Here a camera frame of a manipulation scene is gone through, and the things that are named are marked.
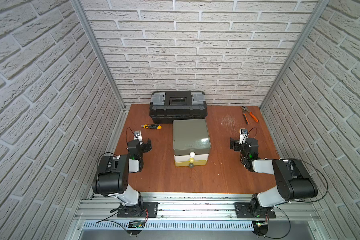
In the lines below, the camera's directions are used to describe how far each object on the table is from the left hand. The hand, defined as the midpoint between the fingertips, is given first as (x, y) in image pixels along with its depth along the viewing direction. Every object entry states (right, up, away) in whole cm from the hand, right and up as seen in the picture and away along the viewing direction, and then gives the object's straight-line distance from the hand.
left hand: (142, 137), depth 94 cm
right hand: (+64, 0, 0) cm, 64 cm away
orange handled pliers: (+75, +14, +19) cm, 79 cm away
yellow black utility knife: (+4, +6, +12) cm, 14 cm away
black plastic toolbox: (+15, +21, +3) cm, 26 cm away
